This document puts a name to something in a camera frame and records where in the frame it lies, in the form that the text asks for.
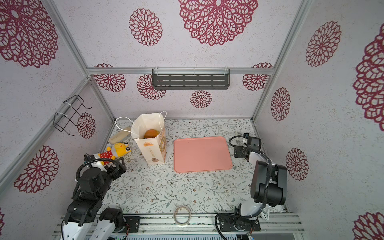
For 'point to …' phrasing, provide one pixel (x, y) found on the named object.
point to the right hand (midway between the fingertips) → (246, 148)
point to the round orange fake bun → (151, 133)
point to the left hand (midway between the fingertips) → (117, 165)
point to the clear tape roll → (174, 218)
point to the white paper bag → (153, 150)
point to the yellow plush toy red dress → (118, 150)
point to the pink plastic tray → (201, 154)
